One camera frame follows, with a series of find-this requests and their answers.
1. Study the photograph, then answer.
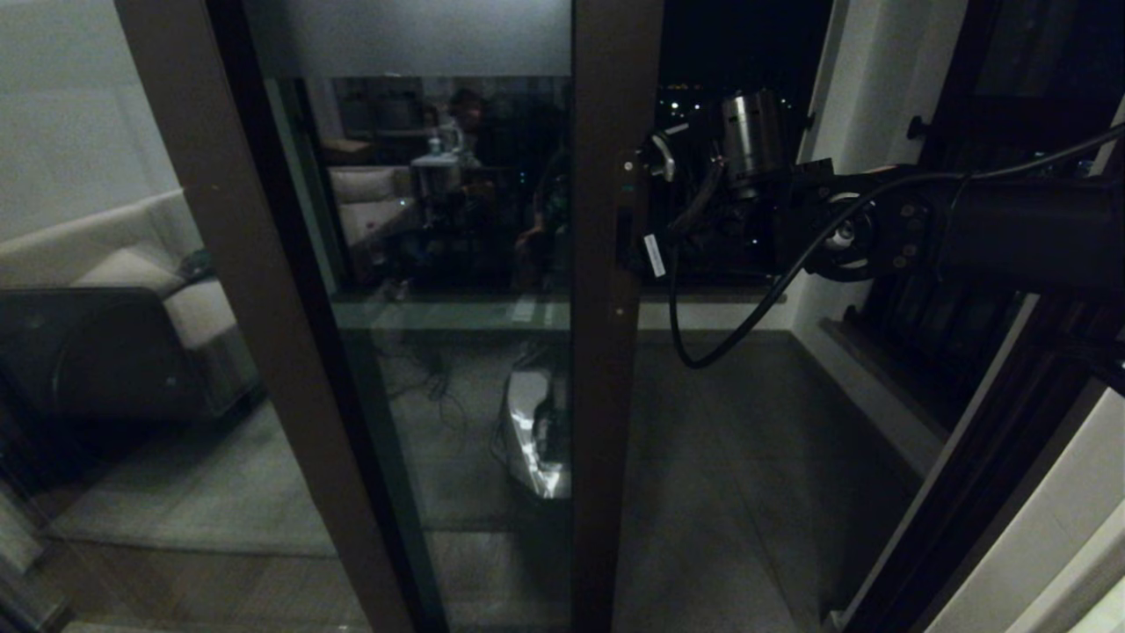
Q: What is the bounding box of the brown framed sliding glass door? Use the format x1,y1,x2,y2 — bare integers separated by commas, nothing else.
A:
246,0,665,633

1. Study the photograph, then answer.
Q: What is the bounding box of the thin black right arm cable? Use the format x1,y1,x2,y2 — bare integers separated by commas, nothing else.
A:
666,123,1125,370

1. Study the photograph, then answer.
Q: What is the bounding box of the black metal balcony railing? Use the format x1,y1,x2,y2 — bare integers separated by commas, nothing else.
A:
659,84,805,287

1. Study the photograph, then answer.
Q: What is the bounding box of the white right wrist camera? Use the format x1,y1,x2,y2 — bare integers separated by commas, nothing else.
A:
650,132,679,182

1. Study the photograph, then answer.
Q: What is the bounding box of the short stone window sill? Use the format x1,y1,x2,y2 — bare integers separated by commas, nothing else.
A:
820,318,954,440

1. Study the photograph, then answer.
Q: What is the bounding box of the brown framed fixed glass panel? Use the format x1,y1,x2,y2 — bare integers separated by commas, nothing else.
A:
0,0,414,633

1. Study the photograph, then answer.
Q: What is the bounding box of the silver cylinder of right wrist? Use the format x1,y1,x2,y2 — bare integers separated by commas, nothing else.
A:
722,91,788,200

